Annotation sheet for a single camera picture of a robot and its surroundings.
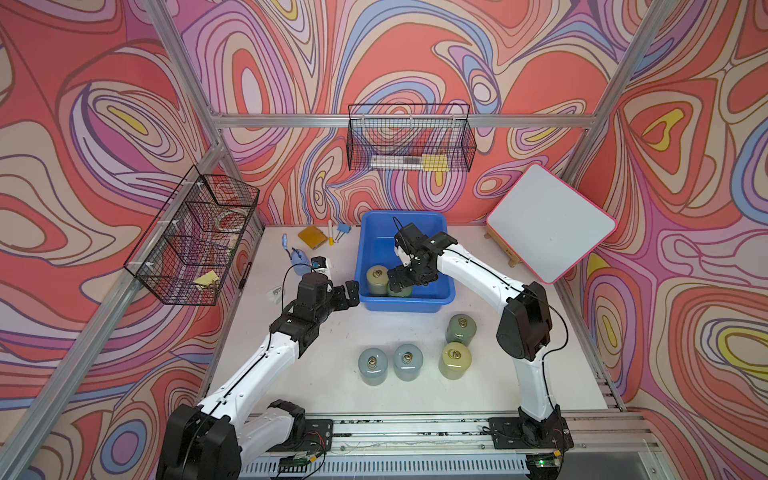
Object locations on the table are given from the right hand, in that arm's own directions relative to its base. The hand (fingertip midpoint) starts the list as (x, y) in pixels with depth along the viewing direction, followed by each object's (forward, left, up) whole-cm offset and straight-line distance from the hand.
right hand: (408, 288), depth 89 cm
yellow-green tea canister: (+5, +10, -1) cm, 11 cm away
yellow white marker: (+33, +28, -8) cm, 44 cm away
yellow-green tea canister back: (-21, -11, -3) cm, 24 cm away
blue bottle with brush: (-5, +27, +21) cm, 35 cm away
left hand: (-2, +18, +6) cm, 19 cm away
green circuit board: (-41, +30, -11) cm, 52 cm away
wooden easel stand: (+27, -34, -7) cm, 44 cm away
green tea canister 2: (-12, -14, -3) cm, 19 cm away
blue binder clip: (+36, +23, -10) cm, 44 cm away
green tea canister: (-6, +2, +7) cm, 9 cm away
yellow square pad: (+31, +35, -8) cm, 47 cm away
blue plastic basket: (+24, +10, -8) cm, 28 cm away
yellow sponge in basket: (-6, +50, +17) cm, 54 cm away
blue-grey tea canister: (-21, +2, -2) cm, 21 cm away
